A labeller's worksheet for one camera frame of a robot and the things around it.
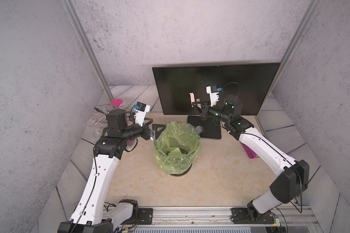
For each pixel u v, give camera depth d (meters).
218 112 0.63
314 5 0.70
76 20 0.74
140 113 0.57
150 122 0.69
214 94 0.63
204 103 0.66
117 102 0.89
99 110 0.52
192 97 0.71
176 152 0.89
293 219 0.73
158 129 0.58
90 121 0.79
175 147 0.90
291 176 0.41
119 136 0.50
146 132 0.56
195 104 0.71
